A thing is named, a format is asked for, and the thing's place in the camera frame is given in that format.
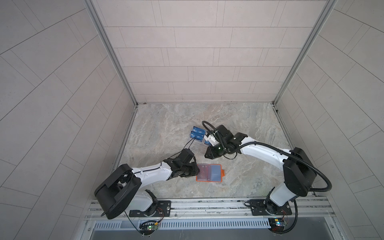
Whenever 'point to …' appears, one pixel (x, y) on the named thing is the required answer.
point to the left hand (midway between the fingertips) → (202, 171)
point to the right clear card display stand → (207, 142)
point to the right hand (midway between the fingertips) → (205, 156)
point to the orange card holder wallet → (210, 173)
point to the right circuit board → (277, 224)
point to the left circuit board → (148, 227)
